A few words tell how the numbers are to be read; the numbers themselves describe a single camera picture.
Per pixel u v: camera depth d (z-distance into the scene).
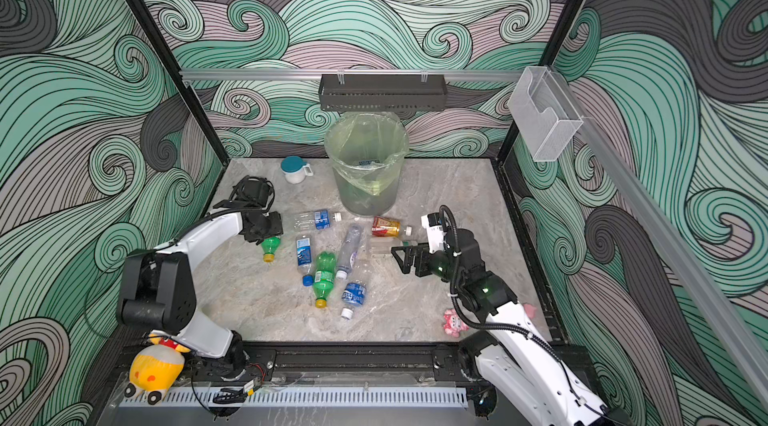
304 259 0.88
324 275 0.83
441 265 0.63
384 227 0.95
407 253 0.65
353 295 0.80
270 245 0.87
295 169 1.09
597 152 0.69
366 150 1.05
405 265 0.66
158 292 0.90
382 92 0.95
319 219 0.95
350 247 0.94
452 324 0.76
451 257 0.54
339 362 0.74
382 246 0.97
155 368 0.67
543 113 0.79
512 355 0.49
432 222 0.66
